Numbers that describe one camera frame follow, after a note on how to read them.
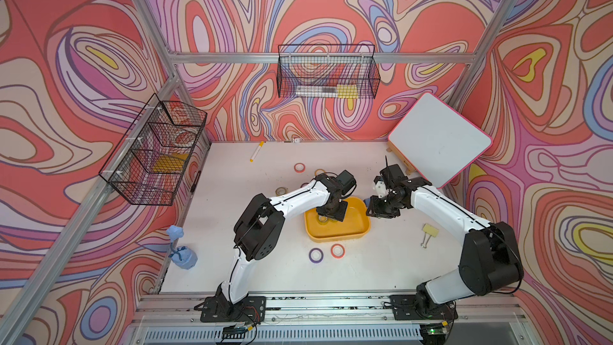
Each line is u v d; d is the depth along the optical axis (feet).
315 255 2.77
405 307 2.37
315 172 3.54
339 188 2.36
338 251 2.82
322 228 2.98
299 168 3.64
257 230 1.76
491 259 1.40
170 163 2.35
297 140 3.91
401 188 2.08
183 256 2.51
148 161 2.34
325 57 2.89
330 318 2.39
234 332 2.34
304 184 2.05
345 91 2.70
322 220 2.99
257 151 3.78
